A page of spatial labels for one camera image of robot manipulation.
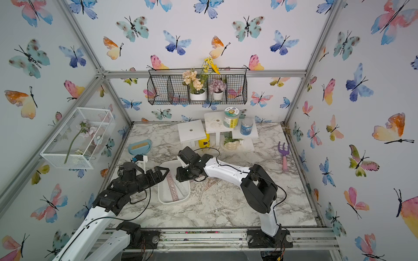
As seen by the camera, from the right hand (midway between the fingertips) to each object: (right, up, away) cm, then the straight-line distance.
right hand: (178, 176), depth 82 cm
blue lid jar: (+35, +26, +7) cm, 44 cm away
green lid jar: (+27, +30, 0) cm, 40 cm away
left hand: (-5, +4, -6) cm, 8 cm away
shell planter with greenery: (+28, +16, +17) cm, 37 cm away
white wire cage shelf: (-40, +17, -12) cm, 45 cm away
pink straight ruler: (-5, -8, +7) cm, 12 cm away
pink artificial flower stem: (-41, +23, -7) cm, 48 cm away
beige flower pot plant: (+8, +45, +11) cm, 47 cm away
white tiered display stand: (+17, +27, +7) cm, 33 cm away
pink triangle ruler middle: (+15, -5, +10) cm, 19 cm away
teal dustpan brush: (-30, +13, +25) cm, 41 cm away
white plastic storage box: (-6, -9, +7) cm, 13 cm away
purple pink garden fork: (+62, +10, +23) cm, 67 cm away
